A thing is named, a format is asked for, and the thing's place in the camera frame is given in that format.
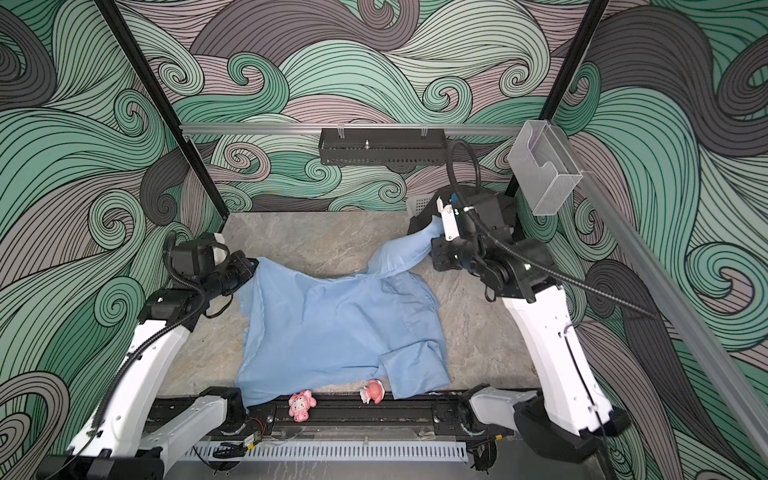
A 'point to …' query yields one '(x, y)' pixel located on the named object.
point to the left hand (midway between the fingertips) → (259, 257)
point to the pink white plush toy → (373, 391)
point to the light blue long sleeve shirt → (307, 334)
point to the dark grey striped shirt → (461, 194)
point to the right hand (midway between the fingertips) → (442, 243)
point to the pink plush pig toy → (300, 404)
